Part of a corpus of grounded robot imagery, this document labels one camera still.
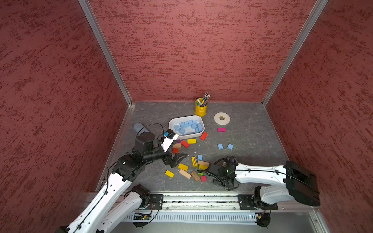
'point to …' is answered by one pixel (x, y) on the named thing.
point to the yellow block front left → (169, 174)
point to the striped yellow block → (194, 161)
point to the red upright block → (204, 136)
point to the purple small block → (178, 141)
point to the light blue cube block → (177, 127)
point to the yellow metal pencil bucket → (200, 107)
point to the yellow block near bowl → (192, 141)
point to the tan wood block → (200, 162)
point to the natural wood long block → (185, 174)
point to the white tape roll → (222, 122)
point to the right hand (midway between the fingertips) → (219, 186)
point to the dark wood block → (195, 175)
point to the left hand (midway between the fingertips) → (179, 151)
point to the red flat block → (184, 143)
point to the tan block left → (177, 145)
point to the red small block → (175, 150)
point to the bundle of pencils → (204, 102)
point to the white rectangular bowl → (189, 132)
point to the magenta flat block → (221, 130)
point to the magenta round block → (203, 178)
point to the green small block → (200, 174)
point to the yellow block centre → (183, 167)
